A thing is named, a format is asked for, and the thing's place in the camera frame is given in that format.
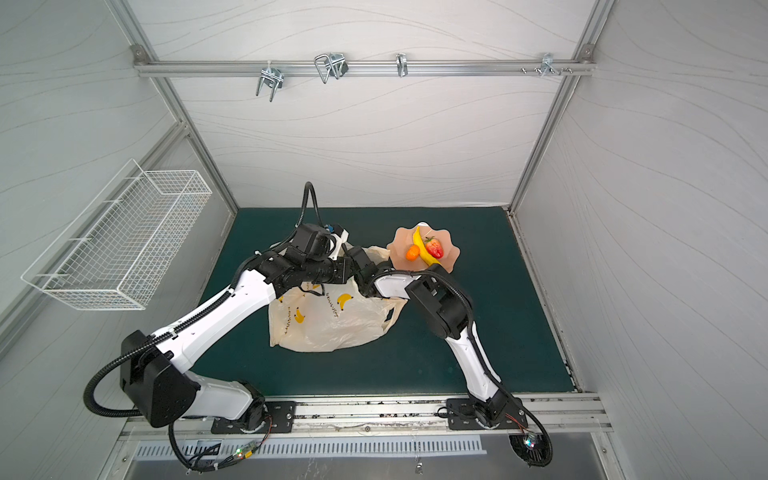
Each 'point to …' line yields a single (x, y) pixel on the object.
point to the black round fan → (532, 448)
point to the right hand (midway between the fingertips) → (316, 296)
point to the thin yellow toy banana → (426, 255)
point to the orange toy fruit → (413, 252)
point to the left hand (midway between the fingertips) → (361, 267)
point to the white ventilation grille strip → (218, 451)
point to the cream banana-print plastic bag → (342, 317)
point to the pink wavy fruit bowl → (403, 238)
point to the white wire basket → (116, 249)
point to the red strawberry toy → (434, 247)
